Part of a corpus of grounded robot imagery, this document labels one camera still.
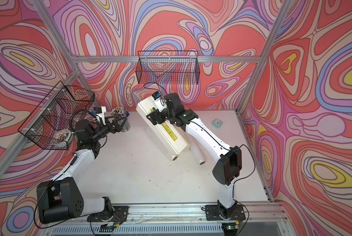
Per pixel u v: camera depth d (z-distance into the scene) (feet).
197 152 3.07
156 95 2.14
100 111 2.23
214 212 2.42
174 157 2.90
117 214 2.39
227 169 1.69
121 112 3.13
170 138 2.45
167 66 3.21
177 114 1.92
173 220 2.40
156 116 2.21
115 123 2.28
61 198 1.36
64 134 2.39
